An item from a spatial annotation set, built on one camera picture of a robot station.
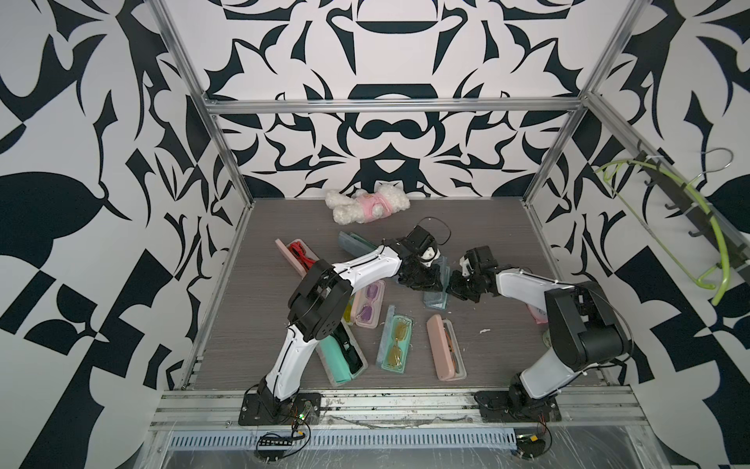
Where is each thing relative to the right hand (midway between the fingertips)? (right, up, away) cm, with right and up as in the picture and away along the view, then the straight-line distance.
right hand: (445, 284), depth 95 cm
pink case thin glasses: (-4, -14, -18) cm, 23 cm away
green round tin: (+7, -1, -44) cm, 45 cm away
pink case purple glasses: (-25, -5, -4) cm, 26 cm away
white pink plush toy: (-26, +26, +10) cm, 38 cm away
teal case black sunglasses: (-32, -17, -14) cm, 39 cm away
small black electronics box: (+15, -35, -24) cm, 44 cm away
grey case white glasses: (-4, -3, -8) cm, 9 cm away
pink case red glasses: (-49, +9, +7) cm, 50 cm away
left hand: (-3, +1, -7) cm, 7 cm away
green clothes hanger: (+43, +34, -11) cm, 56 cm away
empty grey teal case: (-29, +13, +4) cm, 32 cm away
